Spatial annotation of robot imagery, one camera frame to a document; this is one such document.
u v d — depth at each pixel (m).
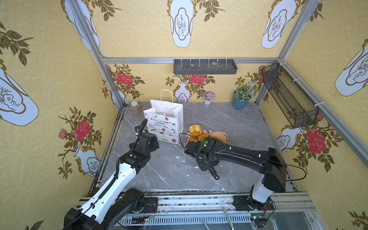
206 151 0.53
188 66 0.92
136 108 1.07
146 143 0.59
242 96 1.08
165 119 0.80
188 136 1.00
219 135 0.95
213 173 0.71
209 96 1.14
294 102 0.86
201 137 0.93
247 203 0.74
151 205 0.73
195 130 0.95
